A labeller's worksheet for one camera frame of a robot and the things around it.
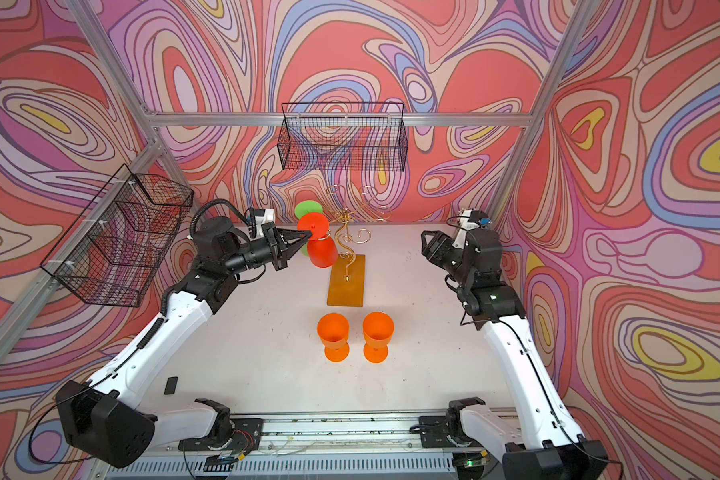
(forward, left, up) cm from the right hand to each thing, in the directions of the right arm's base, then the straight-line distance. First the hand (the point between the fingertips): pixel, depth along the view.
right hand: (430, 244), depth 72 cm
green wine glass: (+12, +32, +2) cm, 34 cm away
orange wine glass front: (-12, +13, -20) cm, 27 cm away
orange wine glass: (-12, +25, -21) cm, 35 cm away
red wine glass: (+2, +27, -3) cm, 27 cm away
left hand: (-3, +28, +7) cm, 29 cm away
